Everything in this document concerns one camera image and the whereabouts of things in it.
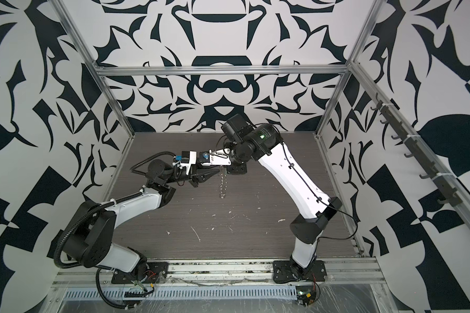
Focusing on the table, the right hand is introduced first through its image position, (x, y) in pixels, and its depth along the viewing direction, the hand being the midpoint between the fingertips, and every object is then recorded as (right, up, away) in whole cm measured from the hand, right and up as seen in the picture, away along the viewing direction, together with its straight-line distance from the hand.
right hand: (226, 159), depth 69 cm
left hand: (-2, -1, -1) cm, 3 cm away
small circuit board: (+29, -49, +2) cm, 57 cm away
